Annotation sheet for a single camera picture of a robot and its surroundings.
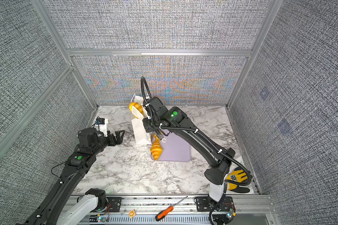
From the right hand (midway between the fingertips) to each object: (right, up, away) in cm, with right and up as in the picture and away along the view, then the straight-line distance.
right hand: (147, 123), depth 72 cm
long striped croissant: (+3, -17, +18) cm, 25 cm away
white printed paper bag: (-6, -10, +19) cm, 23 cm away
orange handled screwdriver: (+8, -45, -3) cm, 46 cm away
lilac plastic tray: (+15, -18, +22) cm, 32 cm away
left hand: (-17, -5, +5) cm, 18 cm away
